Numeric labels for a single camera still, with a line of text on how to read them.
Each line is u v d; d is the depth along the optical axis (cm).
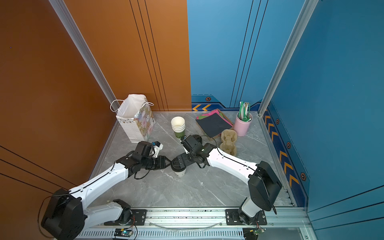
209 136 98
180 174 84
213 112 116
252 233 70
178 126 92
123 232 71
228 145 93
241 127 102
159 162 72
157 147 77
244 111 96
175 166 79
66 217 41
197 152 61
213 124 107
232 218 72
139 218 74
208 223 72
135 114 83
